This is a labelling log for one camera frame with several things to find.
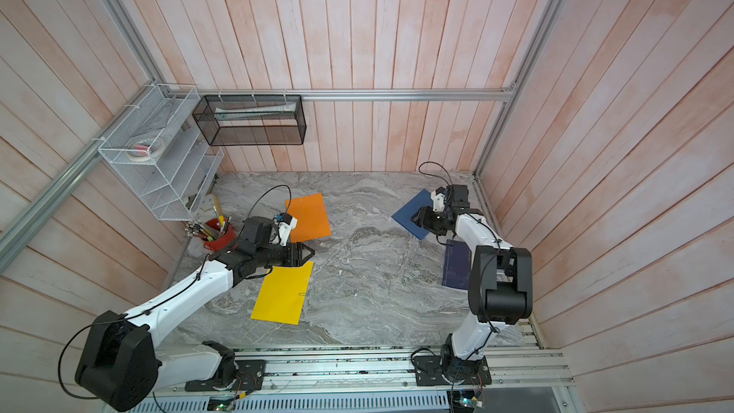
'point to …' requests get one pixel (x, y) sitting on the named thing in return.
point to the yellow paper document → (284, 294)
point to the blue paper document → (403, 216)
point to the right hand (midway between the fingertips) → (417, 218)
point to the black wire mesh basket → (251, 119)
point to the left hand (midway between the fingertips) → (306, 256)
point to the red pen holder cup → (227, 239)
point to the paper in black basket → (232, 113)
